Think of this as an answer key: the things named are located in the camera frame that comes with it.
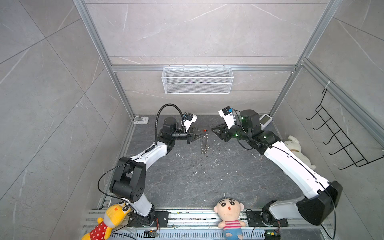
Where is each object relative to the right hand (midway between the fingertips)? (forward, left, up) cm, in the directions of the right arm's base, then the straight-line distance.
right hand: (216, 127), depth 72 cm
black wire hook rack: (-19, -55, +2) cm, 58 cm away
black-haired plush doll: (-32, -5, -22) cm, 39 cm away
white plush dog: (+3, -52, -23) cm, 57 cm away
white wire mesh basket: (+44, +8, -1) cm, 44 cm away
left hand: (0, +4, -5) cm, 6 cm away
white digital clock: (+28, -43, -27) cm, 58 cm away
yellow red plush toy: (-33, +49, -23) cm, 64 cm away
